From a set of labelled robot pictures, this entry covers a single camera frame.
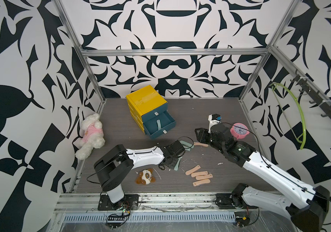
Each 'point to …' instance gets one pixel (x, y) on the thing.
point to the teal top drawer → (154, 112)
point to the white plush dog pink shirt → (93, 137)
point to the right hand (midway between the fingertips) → (196, 128)
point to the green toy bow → (304, 135)
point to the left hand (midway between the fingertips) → (170, 158)
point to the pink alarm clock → (239, 130)
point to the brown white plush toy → (145, 177)
